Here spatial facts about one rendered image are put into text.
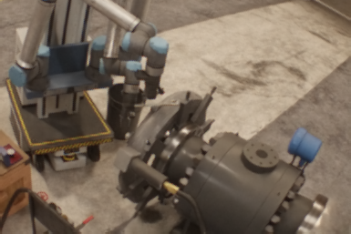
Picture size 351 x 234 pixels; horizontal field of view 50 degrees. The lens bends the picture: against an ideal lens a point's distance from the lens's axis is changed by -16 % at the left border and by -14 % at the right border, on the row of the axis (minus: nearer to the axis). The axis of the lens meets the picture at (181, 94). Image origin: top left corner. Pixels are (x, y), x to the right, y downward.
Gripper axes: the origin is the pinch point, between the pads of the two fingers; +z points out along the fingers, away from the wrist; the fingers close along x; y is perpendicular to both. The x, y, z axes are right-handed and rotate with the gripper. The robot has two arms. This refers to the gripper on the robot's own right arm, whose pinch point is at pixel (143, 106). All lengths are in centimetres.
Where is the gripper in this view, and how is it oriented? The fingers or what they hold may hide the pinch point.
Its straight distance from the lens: 219.9
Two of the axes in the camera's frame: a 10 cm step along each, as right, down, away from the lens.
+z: -1.9, 7.9, 5.8
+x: -3.5, -6.1, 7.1
